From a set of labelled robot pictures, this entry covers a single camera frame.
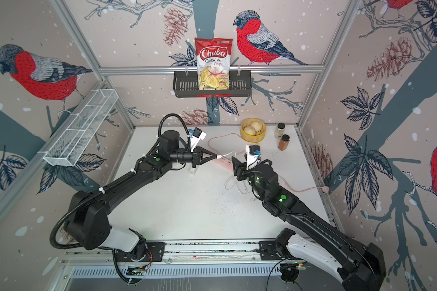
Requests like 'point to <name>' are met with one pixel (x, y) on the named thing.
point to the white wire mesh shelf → (68, 146)
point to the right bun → (257, 125)
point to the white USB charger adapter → (193, 170)
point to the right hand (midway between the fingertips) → (238, 155)
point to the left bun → (249, 130)
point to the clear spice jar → (280, 130)
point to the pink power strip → (226, 162)
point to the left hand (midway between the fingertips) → (217, 154)
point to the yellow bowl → (259, 136)
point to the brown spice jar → (284, 142)
